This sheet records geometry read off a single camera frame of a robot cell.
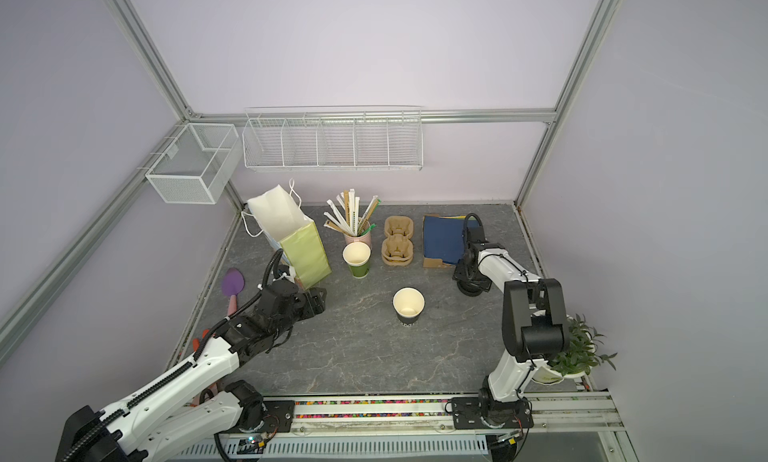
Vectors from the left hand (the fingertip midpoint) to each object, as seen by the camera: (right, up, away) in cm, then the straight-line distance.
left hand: (315, 298), depth 81 cm
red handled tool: (-36, -14, +4) cm, 39 cm away
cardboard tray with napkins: (+40, +15, +30) cm, 53 cm away
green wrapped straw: (+15, +20, +18) cm, 31 cm away
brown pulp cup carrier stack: (+23, +13, +21) cm, 33 cm away
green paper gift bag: (-5, +18, -2) cm, 19 cm away
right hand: (+47, +3, +13) cm, 49 cm away
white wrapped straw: (+7, +28, +18) cm, 34 cm away
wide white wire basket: (+2, +49, +16) cm, 52 cm away
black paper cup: (+26, -2, +5) cm, 26 cm away
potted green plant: (+63, -10, -15) cm, 66 cm away
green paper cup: (+10, +11, +17) cm, 22 cm away
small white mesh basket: (-42, +40, +14) cm, 60 cm away
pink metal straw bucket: (+12, +16, +19) cm, 27 cm away
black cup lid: (+46, 0, +12) cm, 47 cm away
